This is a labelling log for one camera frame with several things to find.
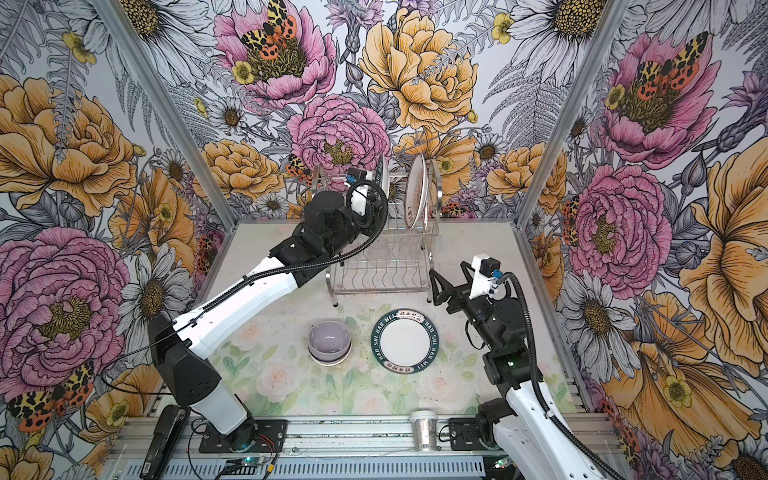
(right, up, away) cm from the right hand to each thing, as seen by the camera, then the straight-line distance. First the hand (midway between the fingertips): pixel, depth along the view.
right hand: (444, 276), depth 71 cm
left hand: (-15, +16, +1) cm, 22 cm away
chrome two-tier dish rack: (-10, +2, +33) cm, 34 cm away
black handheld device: (-66, -40, +2) cm, 77 cm away
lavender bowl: (-30, -19, +14) cm, 38 cm away
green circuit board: (-45, -43, 0) cm, 63 cm away
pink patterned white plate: (-5, +22, +15) cm, 28 cm away
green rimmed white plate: (-8, -21, +19) cm, 30 cm away
